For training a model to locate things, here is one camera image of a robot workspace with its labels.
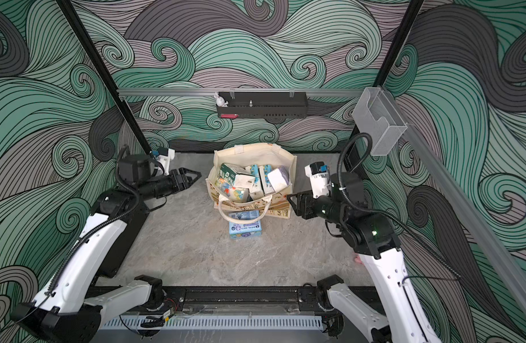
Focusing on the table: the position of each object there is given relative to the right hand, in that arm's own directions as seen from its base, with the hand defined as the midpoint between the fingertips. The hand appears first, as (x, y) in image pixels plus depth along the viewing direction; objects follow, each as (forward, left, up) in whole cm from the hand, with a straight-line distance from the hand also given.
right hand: (293, 195), depth 62 cm
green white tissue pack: (+13, +7, -14) cm, 20 cm away
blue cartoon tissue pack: (+12, +22, -15) cm, 29 cm away
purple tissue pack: (+13, +3, -9) cm, 16 cm away
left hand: (+8, +31, +1) cm, 32 cm away
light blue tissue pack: (+2, +15, -28) cm, 32 cm away
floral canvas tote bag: (+8, +4, -18) cm, 20 cm away
